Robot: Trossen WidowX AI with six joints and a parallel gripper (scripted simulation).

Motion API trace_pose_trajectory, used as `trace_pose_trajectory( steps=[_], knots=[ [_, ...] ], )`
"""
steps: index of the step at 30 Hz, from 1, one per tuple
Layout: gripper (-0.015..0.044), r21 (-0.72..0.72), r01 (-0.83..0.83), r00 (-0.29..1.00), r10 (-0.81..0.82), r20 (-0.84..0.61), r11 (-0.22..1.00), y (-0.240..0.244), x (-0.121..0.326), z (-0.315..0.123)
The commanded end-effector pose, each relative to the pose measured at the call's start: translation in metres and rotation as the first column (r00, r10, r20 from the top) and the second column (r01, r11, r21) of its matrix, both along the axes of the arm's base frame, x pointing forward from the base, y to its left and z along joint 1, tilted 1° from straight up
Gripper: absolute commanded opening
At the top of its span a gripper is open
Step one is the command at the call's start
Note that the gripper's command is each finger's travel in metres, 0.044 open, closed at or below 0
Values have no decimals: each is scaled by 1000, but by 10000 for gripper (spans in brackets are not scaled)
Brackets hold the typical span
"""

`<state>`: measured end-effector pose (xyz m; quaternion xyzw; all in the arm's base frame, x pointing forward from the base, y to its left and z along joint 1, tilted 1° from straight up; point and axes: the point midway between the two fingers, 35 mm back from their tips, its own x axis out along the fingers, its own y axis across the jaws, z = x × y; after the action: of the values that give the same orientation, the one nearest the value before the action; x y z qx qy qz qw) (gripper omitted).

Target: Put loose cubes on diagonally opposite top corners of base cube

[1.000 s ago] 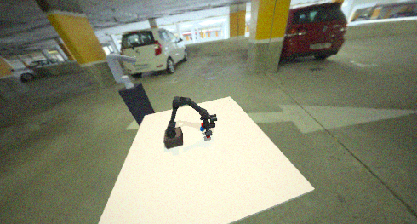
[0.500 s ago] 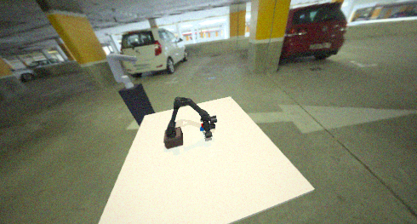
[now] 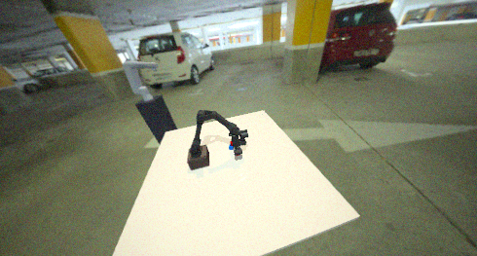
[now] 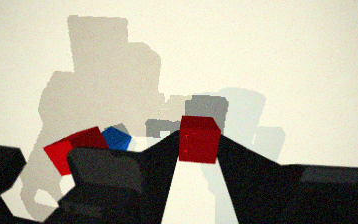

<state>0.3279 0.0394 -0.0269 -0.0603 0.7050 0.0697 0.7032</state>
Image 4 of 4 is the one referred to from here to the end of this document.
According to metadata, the blue cube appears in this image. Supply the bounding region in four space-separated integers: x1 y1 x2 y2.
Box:
101 126 132 151

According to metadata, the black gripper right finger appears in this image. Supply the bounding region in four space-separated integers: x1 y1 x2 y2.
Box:
217 134 358 224

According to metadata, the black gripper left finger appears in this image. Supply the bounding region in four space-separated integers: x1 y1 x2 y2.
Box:
66 130 180 224

